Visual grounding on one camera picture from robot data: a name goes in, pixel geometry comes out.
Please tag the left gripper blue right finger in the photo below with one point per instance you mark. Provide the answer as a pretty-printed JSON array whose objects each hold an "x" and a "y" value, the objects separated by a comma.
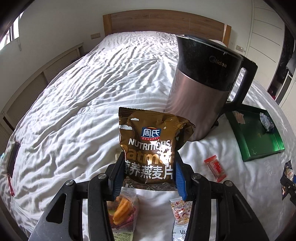
[{"x": 235, "y": 218}]

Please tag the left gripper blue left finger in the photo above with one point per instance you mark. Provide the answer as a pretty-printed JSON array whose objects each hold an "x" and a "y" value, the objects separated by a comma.
[{"x": 62, "y": 219}]

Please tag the dried fruit chips bag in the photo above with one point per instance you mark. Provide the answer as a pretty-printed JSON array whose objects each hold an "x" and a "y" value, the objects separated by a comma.
[{"x": 123, "y": 212}]

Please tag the white blue oat stick packet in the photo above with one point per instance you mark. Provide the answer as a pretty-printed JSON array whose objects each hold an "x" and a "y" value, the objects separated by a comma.
[{"x": 181, "y": 210}]

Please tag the red candy wrapper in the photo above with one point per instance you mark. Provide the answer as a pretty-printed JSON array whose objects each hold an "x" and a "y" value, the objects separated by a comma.
[{"x": 216, "y": 168}]

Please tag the dark blue gold snack packet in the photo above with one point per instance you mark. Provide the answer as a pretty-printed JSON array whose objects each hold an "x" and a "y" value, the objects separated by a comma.
[{"x": 288, "y": 182}]

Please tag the brown oatmeal snack bag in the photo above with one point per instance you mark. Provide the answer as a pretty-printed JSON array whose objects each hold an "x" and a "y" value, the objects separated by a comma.
[{"x": 149, "y": 140}]

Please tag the white bed quilt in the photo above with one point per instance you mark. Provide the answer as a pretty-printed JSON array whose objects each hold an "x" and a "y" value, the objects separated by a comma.
[{"x": 71, "y": 131}]

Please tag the green snack tray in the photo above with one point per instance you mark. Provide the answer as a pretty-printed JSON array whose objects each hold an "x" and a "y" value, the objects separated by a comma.
[{"x": 253, "y": 140}]

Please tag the silver blue snack packet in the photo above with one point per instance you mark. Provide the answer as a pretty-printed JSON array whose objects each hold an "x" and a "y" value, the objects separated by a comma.
[{"x": 267, "y": 123}]

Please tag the small tan snack packet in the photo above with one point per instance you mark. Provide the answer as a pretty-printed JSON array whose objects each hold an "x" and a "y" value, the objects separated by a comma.
[{"x": 239, "y": 117}]

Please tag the radiator cover panel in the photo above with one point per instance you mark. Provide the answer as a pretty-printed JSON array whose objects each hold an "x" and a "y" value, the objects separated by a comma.
[{"x": 26, "y": 95}]

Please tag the black copper electric kettle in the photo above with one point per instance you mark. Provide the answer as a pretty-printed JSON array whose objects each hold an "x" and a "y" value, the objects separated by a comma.
[{"x": 210, "y": 80}]

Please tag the wooden headboard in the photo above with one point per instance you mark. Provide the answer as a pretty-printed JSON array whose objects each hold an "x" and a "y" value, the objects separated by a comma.
[{"x": 168, "y": 21}]

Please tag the white sliding wardrobe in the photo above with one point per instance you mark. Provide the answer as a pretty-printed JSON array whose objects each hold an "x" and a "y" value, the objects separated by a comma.
[{"x": 266, "y": 48}]

